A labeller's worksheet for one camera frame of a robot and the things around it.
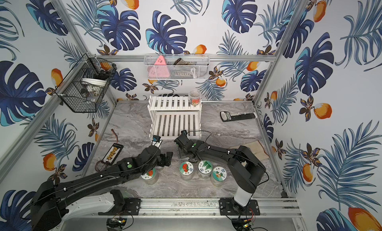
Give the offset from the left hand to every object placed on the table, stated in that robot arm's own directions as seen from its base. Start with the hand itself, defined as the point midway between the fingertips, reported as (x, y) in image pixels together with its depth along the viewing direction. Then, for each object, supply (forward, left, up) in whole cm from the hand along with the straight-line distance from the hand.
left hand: (166, 150), depth 79 cm
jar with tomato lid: (-12, +7, -7) cm, 15 cm away
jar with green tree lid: (-6, -21, -6) cm, 22 cm away
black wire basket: (+32, +56, +12) cm, 66 cm away
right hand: (+7, -9, -9) cm, 15 cm away
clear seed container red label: (+22, -13, +19) cm, 32 cm away
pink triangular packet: (+42, +9, +22) cm, 48 cm away
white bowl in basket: (+26, +42, +21) cm, 53 cm away
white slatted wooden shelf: (+25, +3, -2) cm, 26 cm away
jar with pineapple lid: (-9, -28, -6) cm, 30 cm away
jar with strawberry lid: (-7, -11, -7) cm, 14 cm away
